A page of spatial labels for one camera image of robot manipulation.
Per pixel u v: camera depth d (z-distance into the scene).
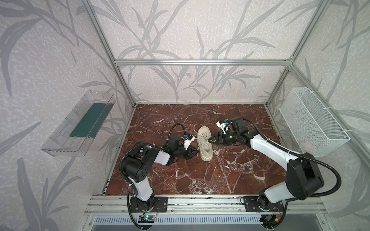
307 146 0.73
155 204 0.72
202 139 0.90
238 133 0.67
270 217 0.74
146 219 0.71
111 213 0.74
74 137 0.63
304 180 0.43
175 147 0.75
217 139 0.75
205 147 0.89
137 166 0.47
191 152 0.83
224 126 0.77
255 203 0.73
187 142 0.83
